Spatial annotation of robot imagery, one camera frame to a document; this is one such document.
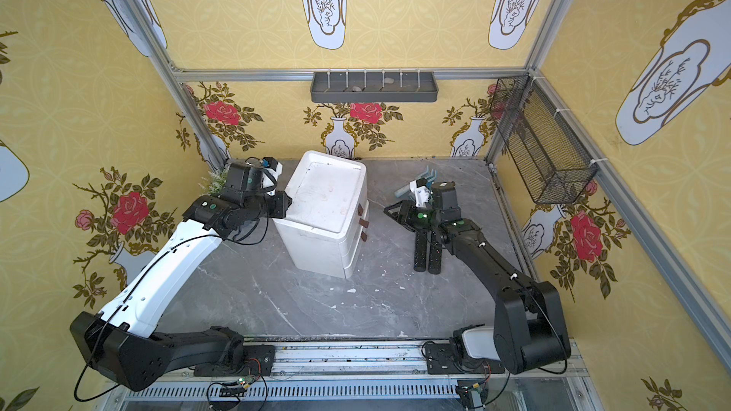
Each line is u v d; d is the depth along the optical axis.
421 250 0.92
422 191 0.78
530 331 0.41
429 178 1.17
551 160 0.66
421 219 0.72
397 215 0.75
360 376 0.72
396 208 0.78
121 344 0.37
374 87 0.92
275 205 0.67
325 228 0.72
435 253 0.90
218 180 0.88
